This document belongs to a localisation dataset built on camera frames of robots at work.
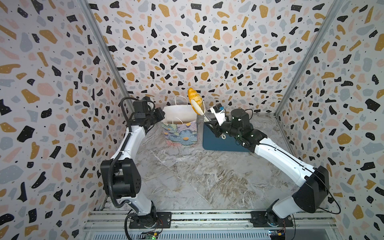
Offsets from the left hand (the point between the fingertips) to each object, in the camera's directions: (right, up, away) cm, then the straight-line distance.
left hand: (164, 109), depth 84 cm
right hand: (+23, -6, -12) cm, 27 cm away
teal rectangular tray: (+28, -21, +19) cm, 40 cm away
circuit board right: (+59, -62, -13) cm, 86 cm away
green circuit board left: (-3, -61, -14) cm, 63 cm away
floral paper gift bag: (+9, -8, -3) cm, 13 cm away
